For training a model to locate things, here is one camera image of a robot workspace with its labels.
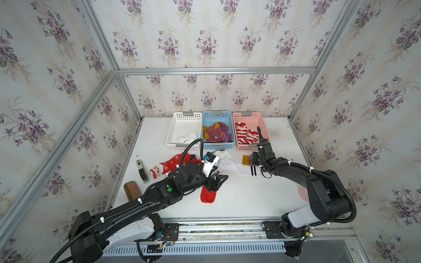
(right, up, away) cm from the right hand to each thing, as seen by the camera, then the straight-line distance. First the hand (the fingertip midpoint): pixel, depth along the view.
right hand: (258, 156), depth 94 cm
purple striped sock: (-17, +12, +8) cm, 23 cm away
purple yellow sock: (-6, -3, +4) cm, 7 cm away
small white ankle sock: (-43, +10, +11) cm, 45 cm away
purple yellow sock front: (-26, +13, +12) cm, 32 cm away
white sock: (-19, -4, +1) cm, 19 cm away
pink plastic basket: (+3, +22, +22) cm, 31 cm away
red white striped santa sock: (-6, +14, +16) cm, 22 cm away
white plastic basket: (-46, +18, +21) cm, 54 cm away
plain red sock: (-30, -20, -10) cm, 37 cm away
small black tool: (-63, -11, -8) cm, 65 cm away
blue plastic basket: (-30, +24, +24) cm, 45 cm away
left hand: (-22, -3, -25) cm, 33 cm away
